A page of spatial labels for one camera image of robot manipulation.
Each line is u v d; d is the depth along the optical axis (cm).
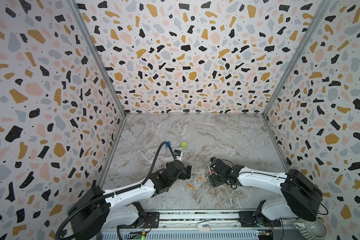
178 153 73
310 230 72
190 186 85
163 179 62
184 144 101
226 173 67
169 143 103
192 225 73
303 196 43
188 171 75
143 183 54
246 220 74
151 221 73
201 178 88
